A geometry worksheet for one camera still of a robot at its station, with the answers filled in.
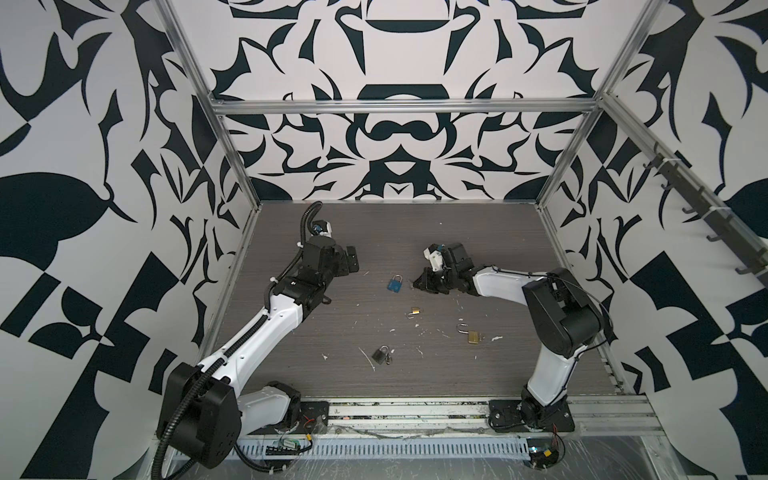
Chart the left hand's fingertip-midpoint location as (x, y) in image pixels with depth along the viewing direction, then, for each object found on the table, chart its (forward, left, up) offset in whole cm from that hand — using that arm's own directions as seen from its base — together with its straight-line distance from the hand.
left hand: (340, 245), depth 82 cm
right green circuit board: (-46, -48, -22) cm, 70 cm away
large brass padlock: (-18, -37, -20) cm, 46 cm away
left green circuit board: (-43, +12, -19) cm, 48 cm away
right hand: (-2, -21, -17) cm, 27 cm away
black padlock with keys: (-23, -11, -21) cm, 33 cm away
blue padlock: (-1, -15, -20) cm, 25 cm away
